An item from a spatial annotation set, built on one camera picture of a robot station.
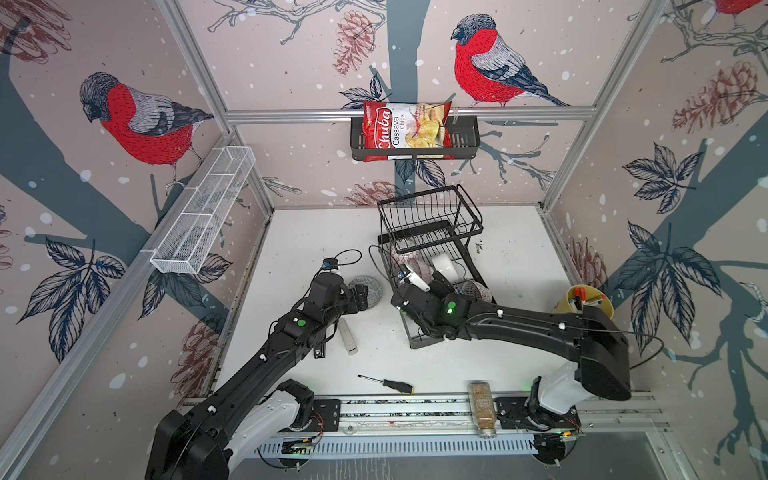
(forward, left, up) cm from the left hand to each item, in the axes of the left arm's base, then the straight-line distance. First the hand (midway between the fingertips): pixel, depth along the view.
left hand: (355, 289), depth 80 cm
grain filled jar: (-27, -32, -11) cm, 43 cm away
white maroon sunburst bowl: (+2, -35, -4) cm, 35 cm away
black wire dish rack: (+32, -25, -12) cm, 42 cm away
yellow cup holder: (-1, -66, -1) cm, 66 cm away
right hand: (0, -18, +1) cm, 18 cm away
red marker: (0, -63, -1) cm, 63 cm away
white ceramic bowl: (+11, -28, -5) cm, 30 cm away
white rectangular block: (-9, +3, -12) cm, 15 cm away
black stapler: (-12, +10, -13) cm, 20 cm away
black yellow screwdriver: (-21, -11, -14) cm, 27 cm away
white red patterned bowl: (+17, -14, -9) cm, 24 cm away
